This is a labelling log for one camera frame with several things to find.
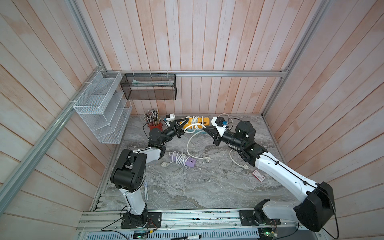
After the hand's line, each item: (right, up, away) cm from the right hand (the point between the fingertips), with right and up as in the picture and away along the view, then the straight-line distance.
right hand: (203, 127), depth 71 cm
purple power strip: (-10, -19, +17) cm, 28 cm away
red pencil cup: (-28, +1, +30) cm, 41 cm away
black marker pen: (-3, -51, -3) cm, 51 cm away
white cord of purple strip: (-22, -23, +19) cm, 37 cm away
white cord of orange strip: (-6, -2, +4) cm, 8 cm away
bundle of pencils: (-31, +7, +24) cm, 40 cm away
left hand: (-7, +3, +6) cm, 9 cm away
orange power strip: (-4, +2, +3) cm, 5 cm away
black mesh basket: (-35, +29, +32) cm, 55 cm away
